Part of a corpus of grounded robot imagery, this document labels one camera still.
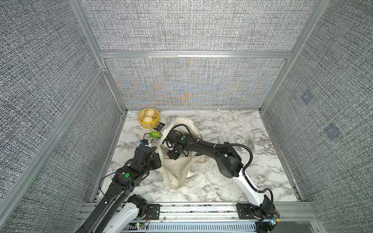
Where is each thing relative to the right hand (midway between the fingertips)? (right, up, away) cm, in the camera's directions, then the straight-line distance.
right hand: (172, 149), depth 96 cm
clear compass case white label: (+46, +6, +4) cm, 47 cm away
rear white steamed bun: (-19, +26, +15) cm, 35 cm away
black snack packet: (-10, +15, +10) cm, 21 cm away
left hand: (-4, 0, -20) cm, 21 cm away
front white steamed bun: (-19, +21, +11) cm, 30 cm away
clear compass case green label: (+52, +4, +2) cm, 53 cm away
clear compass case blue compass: (+39, +6, +5) cm, 40 cm away
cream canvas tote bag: (+3, -12, -11) cm, 17 cm away
